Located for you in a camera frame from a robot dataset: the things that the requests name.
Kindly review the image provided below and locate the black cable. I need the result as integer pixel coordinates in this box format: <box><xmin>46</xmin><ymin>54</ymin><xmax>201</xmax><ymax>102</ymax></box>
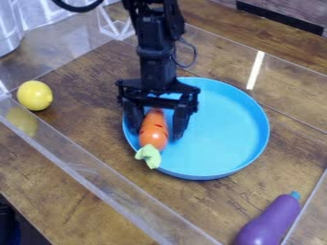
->
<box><xmin>172</xmin><ymin>36</ymin><xmax>198</xmax><ymax>70</ymax></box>

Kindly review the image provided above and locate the purple toy eggplant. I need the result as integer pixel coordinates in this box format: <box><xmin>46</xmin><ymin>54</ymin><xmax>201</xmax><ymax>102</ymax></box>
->
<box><xmin>234</xmin><ymin>191</ymin><xmax>302</xmax><ymax>245</ymax></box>

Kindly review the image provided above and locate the dark furniture edge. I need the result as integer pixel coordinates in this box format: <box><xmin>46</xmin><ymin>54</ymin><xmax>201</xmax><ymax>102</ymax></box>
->
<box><xmin>237</xmin><ymin>0</ymin><xmax>327</xmax><ymax>37</ymax></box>

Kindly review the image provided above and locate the grey patterned curtain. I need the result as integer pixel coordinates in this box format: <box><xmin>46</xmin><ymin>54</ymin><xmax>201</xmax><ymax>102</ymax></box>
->
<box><xmin>0</xmin><ymin>0</ymin><xmax>123</xmax><ymax>58</ymax></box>

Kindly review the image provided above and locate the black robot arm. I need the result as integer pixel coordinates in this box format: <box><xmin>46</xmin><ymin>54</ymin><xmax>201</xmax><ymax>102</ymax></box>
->
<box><xmin>117</xmin><ymin>0</ymin><xmax>201</xmax><ymax>140</ymax></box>

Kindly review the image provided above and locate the yellow toy lemon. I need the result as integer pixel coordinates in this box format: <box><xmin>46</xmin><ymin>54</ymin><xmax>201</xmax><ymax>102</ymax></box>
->
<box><xmin>17</xmin><ymin>80</ymin><xmax>54</xmax><ymax>111</ymax></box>

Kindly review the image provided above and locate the orange toy carrot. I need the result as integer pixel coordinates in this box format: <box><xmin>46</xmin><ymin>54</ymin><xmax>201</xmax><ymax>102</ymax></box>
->
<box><xmin>134</xmin><ymin>108</ymin><xmax>169</xmax><ymax>169</ymax></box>

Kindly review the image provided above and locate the blue round tray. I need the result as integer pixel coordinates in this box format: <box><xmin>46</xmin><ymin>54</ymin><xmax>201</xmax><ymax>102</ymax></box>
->
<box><xmin>123</xmin><ymin>78</ymin><xmax>270</xmax><ymax>180</ymax></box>

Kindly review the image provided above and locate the clear acrylic barrier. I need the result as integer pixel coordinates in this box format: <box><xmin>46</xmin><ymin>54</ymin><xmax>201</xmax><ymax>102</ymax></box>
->
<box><xmin>0</xmin><ymin>82</ymin><xmax>222</xmax><ymax>245</ymax></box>

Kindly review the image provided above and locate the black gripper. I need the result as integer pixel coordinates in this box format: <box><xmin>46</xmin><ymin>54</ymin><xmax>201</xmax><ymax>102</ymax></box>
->
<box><xmin>117</xmin><ymin>47</ymin><xmax>201</xmax><ymax>141</ymax></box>

